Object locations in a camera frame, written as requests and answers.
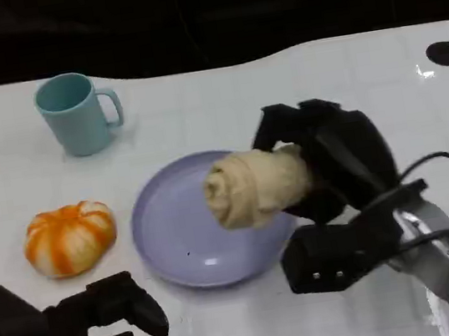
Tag lilac plate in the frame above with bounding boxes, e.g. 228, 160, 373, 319
121, 139, 307, 298

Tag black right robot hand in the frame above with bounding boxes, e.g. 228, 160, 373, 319
245, 87, 406, 235

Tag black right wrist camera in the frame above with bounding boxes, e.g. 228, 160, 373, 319
271, 177, 442, 300

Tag beige towel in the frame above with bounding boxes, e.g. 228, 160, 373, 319
197, 140, 320, 237

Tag pale green mug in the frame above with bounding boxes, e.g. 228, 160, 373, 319
30, 65, 130, 163

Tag orange and white bread roll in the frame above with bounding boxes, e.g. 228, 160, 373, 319
18, 196, 123, 284

